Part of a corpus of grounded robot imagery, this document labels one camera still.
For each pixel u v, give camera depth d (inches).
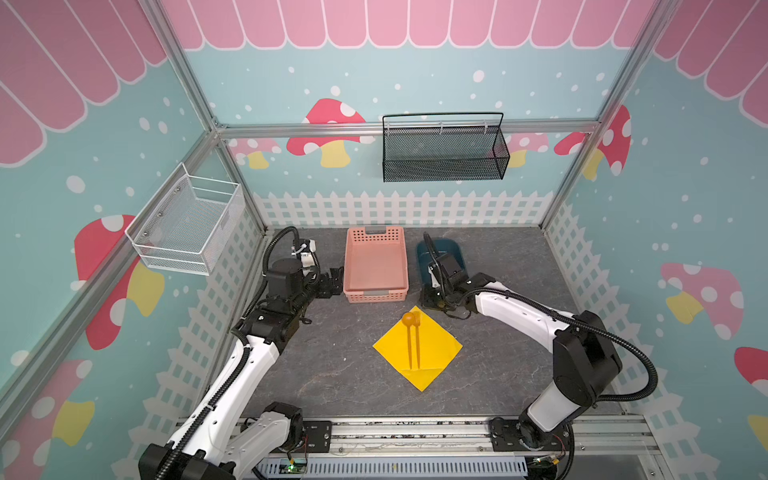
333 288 27.4
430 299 30.6
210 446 15.3
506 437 29.3
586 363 17.6
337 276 27.1
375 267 42.8
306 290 25.0
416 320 37.1
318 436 29.3
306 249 24.7
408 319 37.1
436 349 35.3
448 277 26.7
